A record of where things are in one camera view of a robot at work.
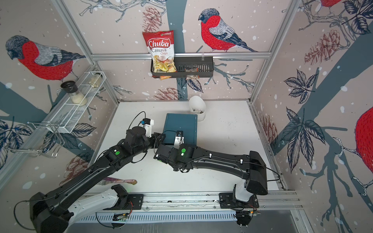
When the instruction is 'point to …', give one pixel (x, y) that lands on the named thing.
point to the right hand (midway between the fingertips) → (173, 154)
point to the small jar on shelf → (95, 81)
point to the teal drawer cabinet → (187, 123)
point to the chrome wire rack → (40, 138)
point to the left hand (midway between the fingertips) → (167, 134)
